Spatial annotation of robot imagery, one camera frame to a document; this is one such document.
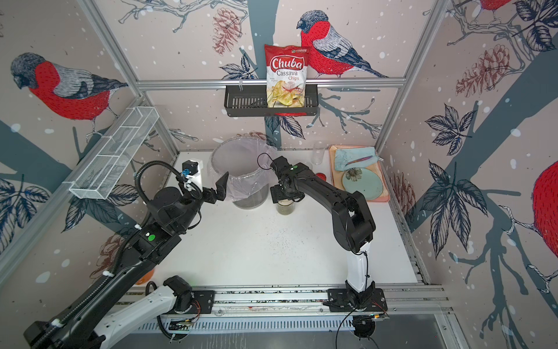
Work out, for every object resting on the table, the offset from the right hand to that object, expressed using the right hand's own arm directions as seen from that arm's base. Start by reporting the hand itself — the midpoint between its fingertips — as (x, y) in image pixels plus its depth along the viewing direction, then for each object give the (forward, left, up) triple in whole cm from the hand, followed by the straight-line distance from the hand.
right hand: (283, 195), depth 92 cm
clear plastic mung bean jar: (+28, -17, -1) cm, 32 cm away
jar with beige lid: (-5, -1, -1) cm, 5 cm away
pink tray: (+24, -48, -8) cm, 54 cm away
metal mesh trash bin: (-1, +12, -2) cm, 12 cm away
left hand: (-8, +20, +28) cm, 36 cm away
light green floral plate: (+16, -40, -8) cm, 44 cm away
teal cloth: (+32, -34, -8) cm, 47 cm away
